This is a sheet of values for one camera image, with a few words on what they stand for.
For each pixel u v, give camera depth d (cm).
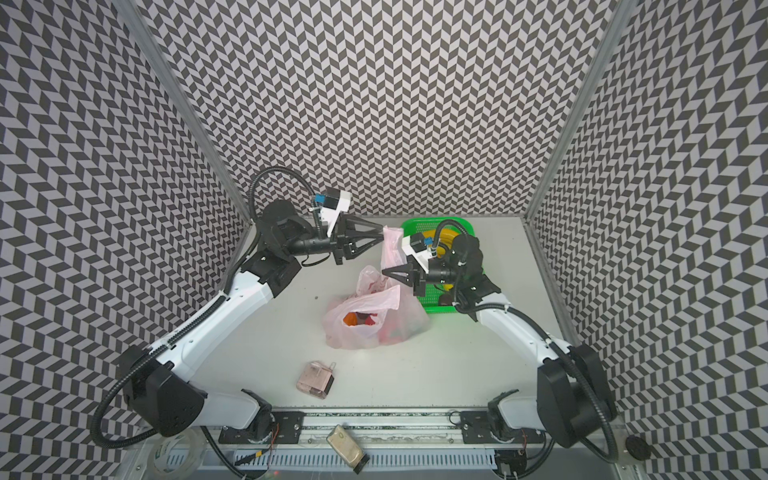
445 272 64
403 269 64
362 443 72
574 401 41
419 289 63
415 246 59
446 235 100
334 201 53
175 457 69
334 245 55
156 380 38
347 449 67
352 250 58
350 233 60
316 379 76
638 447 67
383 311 65
